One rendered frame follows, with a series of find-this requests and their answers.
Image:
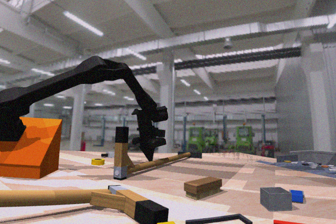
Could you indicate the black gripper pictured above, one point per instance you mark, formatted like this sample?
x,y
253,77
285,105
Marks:
x,y
147,141

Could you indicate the dark grey l-shaped bar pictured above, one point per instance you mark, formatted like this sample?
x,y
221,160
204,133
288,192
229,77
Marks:
x,y
219,219

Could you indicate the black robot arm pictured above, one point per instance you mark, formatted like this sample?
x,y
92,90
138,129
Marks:
x,y
15,102

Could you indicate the blue-handled scraper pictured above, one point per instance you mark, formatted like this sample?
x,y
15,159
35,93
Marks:
x,y
297,195

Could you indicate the yellow ring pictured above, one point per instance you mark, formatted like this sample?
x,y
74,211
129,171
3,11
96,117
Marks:
x,y
97,161

